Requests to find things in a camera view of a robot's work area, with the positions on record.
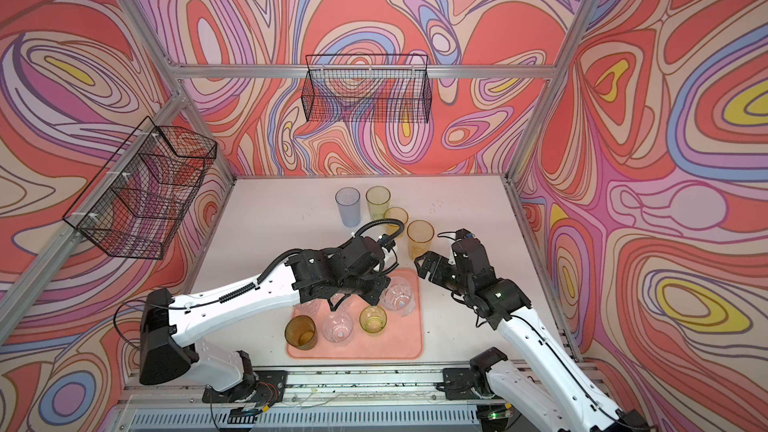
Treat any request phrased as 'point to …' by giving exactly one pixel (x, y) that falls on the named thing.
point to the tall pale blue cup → (348, 202)
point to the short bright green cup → (373, 320)
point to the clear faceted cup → (337, 326)
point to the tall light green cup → (378, 199)
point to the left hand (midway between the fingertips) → (393, 285)
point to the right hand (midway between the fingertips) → (430, 273)
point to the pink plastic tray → (403, 337)
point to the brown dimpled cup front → (301, 332)
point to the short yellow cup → (395, 213)
